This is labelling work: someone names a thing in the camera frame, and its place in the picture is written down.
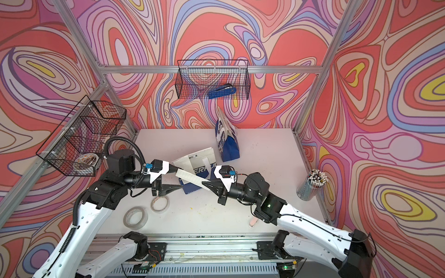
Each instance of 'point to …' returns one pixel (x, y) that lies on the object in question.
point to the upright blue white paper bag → (226, 135)
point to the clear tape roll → (135, 218)
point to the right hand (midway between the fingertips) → (204, 186)
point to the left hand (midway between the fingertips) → (182, 177)
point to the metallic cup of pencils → (309, 189)
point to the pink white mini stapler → (253, 221)
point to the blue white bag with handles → (201, 164)
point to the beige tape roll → (160, 204)
